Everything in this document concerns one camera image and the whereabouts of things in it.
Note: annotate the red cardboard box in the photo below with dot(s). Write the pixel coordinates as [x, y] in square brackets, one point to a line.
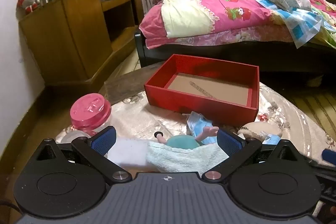
[199, 106]

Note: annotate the wooden cabinet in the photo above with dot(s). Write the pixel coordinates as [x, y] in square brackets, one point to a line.
[71, 37]

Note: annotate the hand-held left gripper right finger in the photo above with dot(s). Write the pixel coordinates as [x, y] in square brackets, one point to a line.
[229, 142]

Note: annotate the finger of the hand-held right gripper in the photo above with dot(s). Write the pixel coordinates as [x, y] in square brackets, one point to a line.
[329, 155]

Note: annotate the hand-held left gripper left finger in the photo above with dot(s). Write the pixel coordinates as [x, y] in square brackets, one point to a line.
[103, 141]

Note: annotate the dark wooden bed frame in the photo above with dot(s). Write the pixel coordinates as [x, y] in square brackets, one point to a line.
[236, 53]

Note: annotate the white sponge block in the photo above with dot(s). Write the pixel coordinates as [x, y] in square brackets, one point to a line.
[126, 151]

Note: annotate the pink lid plastic jar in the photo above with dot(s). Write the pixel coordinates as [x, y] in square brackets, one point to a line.
[89, 108]

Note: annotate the red plush toy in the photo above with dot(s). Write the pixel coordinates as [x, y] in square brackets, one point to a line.
[27, 1]

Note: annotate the blue face mask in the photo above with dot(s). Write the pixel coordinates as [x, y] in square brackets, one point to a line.
[199, 124]
[273, 140]

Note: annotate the light blue patterned sheet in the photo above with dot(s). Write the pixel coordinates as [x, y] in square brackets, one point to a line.
[288, 6]

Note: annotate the pink printed quilt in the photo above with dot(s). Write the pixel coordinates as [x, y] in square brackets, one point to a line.
[189, 16]

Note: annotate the light green towel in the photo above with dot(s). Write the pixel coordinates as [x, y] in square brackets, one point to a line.
[183, 158]

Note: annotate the floral tablecloth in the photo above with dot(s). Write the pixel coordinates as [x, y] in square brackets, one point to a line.
[275, 113]

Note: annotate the pink pig plush toy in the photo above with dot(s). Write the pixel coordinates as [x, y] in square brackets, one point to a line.
[181, 141]

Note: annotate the beige plush toy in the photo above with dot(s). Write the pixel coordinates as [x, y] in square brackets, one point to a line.
[257, 129]

